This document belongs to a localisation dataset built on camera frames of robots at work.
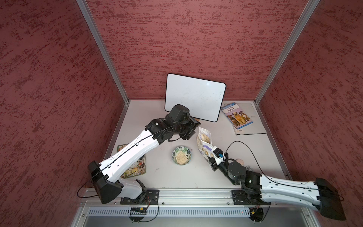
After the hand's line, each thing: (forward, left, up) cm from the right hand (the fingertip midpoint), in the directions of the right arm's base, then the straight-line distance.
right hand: (208, 151), depth 74 cm
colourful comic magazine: (-4, +41, -14) cm, 44 cm away
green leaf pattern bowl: (+4, +15, -14) cm, 21 cm away
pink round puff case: (0, -22, -16) cm, 27 cm away
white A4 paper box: (+45, -43, -18) cm, 65 cm away
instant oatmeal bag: (-2, +3, +14) cm, 15 cm away
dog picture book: (+33, -29, -15) cm, 46 cm away
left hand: (+6, +5, +13) cm, 15 cm away
